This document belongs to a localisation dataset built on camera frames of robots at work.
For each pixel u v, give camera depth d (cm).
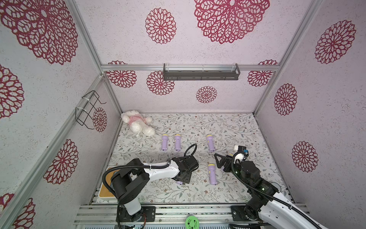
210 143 100
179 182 82
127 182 46
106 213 75
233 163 66
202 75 90
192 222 68
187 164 68
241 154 65
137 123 92
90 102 80
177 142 100
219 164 68
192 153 73
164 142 100
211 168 87
